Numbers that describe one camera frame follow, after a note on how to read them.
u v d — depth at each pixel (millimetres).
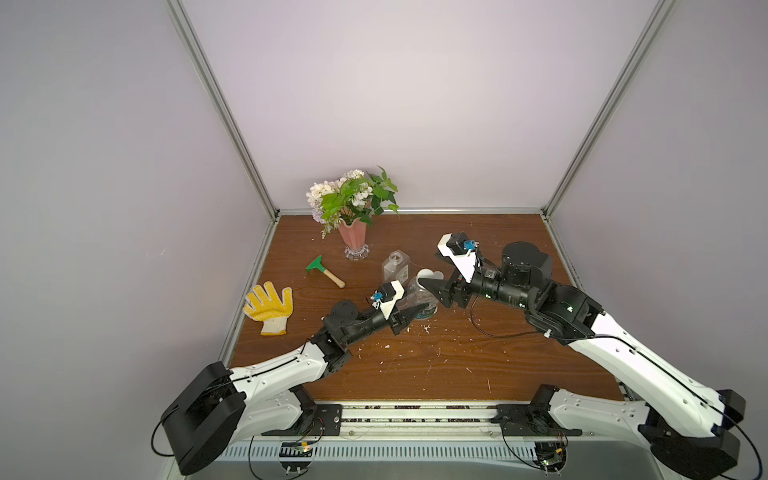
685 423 371
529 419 652
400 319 642
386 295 578
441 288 514
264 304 948
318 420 724
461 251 481
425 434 726
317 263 1005
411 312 651
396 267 905
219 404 412
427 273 620
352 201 856
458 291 511
